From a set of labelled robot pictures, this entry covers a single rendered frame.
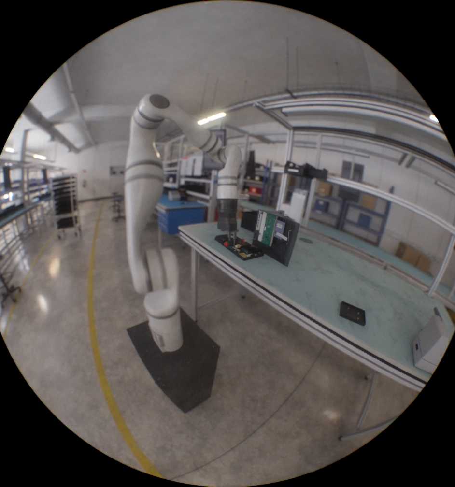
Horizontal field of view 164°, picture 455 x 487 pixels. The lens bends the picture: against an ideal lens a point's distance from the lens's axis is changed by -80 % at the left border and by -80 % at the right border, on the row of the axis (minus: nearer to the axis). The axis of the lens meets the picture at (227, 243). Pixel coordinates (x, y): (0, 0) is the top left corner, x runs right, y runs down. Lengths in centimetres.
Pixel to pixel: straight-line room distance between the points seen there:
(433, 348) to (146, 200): 88
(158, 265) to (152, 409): 120
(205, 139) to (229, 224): 30
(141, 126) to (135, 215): 26
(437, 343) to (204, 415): 129
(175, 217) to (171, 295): 185
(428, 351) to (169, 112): 101
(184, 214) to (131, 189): 190
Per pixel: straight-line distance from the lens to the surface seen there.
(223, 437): 134
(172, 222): 217
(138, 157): 37
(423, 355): 69
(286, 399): 149
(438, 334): 67
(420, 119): 108
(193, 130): 50
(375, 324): 69
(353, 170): 252
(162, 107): 46
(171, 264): 33
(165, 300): 39
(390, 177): 490
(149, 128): 49
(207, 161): 204
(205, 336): 58
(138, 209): 33
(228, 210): 55
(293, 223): 72
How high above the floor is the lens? 133
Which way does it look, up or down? 23 degrees down
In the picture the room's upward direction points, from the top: 7 degrees clockwise
